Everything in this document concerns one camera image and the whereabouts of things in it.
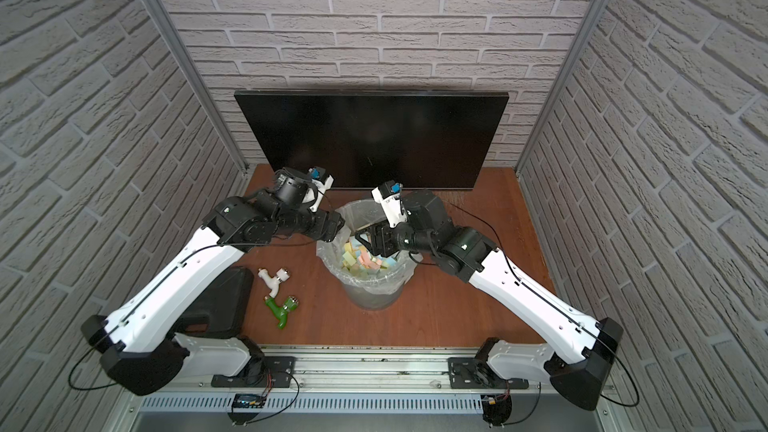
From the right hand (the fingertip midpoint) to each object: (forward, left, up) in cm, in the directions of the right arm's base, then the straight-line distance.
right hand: (369, 230), depth 66 cm
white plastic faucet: (+2, +31, -28) cm, 42 cm away
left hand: (+8, +11, 0) cm, 13 cm away
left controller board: (-27, +33, -32) cm, 53 cm away
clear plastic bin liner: (+10, +4, -8) cm, 13 cm away
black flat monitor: (+44, 0, -10) cm, 45 cm away
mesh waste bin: (-7, +1, -26) cm, 27 cm away
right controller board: (-33, -28, -32) cm, 54 cm away
